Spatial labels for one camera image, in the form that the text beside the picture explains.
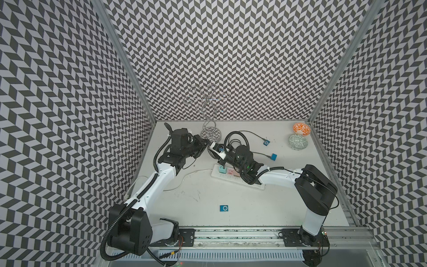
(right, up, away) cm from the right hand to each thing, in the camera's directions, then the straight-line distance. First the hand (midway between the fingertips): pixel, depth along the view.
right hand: (212, 146), depth 81 cm
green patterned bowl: (+54, +1, +24) cm, 59 cm away
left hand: (0, +3, -2) cm, 3 cm away
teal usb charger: (+5, -14, +9) cm, 17 cm away
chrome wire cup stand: (-2, +21, 0) cm, 21 cm away
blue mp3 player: (+34, +1, +25) cm, 42 cm away
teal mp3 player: (+36, -8, +19) cm, 42 cm away
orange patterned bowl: (+57, +9, +28) cm, 64 cm away
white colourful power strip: (+1, -15, +11) cm, 19 cm away
